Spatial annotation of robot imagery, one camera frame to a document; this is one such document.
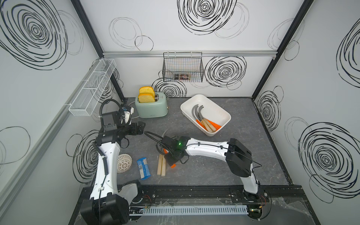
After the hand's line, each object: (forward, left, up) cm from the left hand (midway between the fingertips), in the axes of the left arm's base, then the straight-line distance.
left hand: (135, 123), depth 77 cm
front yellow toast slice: (+23, -1, -2) cm, 23 cm away
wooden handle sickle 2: (+12, -47, -18) cm, 52 cm away
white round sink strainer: (-14, +9, -22) cm, 28 cm away
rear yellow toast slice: (+29, -2, -1) cm, 29 cm away
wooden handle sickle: (-15, -13, -21) cm, 29 cm away
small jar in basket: (+30, -26, +10) cm, 41 cm away
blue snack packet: (-17, -4, -22) cm, 28 cm away
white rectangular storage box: (+23, -51, -18) cm, 59 cm away
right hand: (-14, -19, -18) cm, 30 cm away
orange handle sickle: (+13, -51, -19) cm, 56 cm away
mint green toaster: (+22, -8, -12) cm, 26 cm away
